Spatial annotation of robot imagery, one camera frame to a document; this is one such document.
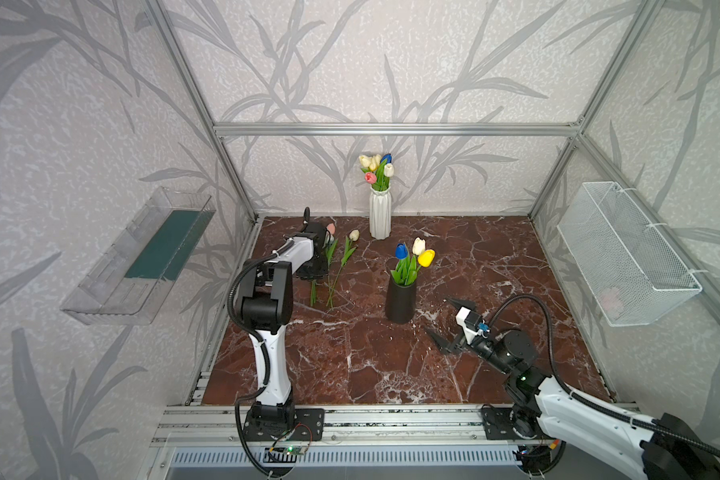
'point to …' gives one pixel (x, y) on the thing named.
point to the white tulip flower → (389, 170)
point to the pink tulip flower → (370, 177)
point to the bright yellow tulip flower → (425, 258)
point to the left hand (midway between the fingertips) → (318, 266)
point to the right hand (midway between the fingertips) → (439, 303)
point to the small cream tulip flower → (350, 247)
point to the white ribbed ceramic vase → (380, 214)
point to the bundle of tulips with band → (330, 245)
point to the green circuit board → (291, 450)
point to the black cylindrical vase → (400, 301)
